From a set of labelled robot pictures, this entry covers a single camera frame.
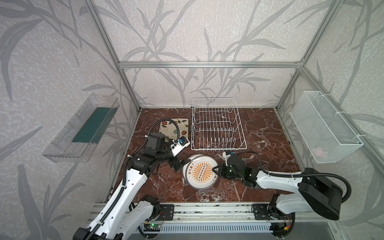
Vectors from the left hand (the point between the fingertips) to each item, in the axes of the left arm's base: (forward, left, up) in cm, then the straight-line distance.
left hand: (185, 147), depth 73 cm
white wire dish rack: (+30, -19, -21) cm, 41 cm away
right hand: (-4, -14, -14) cm, 20 cm away
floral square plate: (+24, +15, -19) cm, 34 cm away
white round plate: (-5, +2, -19) cm, 20 cm away
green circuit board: (-32, +15, -23) cm, 42 cm away
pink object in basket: (-2, -66, 0) cm, 66 cm away
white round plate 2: (-7, -7, -18) cm, 21 cm away
